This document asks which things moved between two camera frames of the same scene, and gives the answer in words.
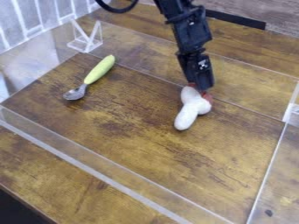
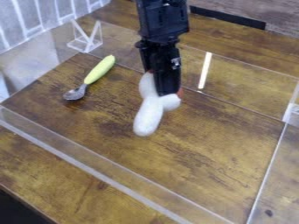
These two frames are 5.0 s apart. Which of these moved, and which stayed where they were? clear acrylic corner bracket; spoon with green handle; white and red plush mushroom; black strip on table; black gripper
Moved: white and red plush mushroom; black gripper
Stayed: clear acrylic corner bracket; black strip on table; spoon with green handle
